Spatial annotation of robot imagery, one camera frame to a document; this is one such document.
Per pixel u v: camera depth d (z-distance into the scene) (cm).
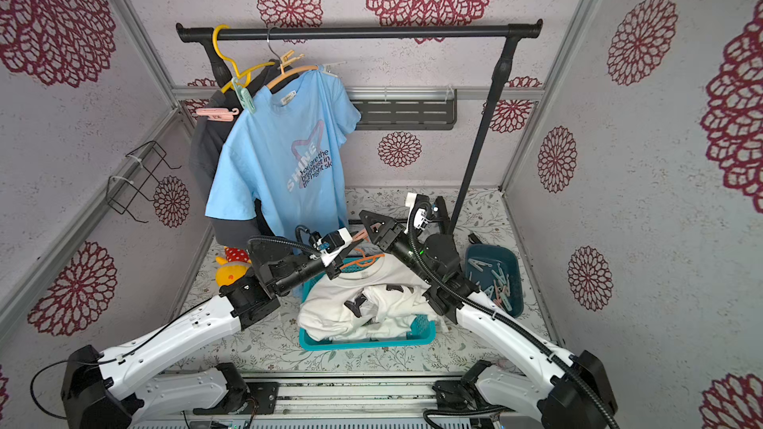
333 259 57
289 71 59
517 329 46
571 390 39
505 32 53
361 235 64
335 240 52
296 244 45
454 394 74
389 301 78
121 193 73
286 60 68
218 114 54
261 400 74
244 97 50
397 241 59
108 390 39
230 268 89
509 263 95
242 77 60
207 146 49
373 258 87
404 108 95
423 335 83
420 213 63
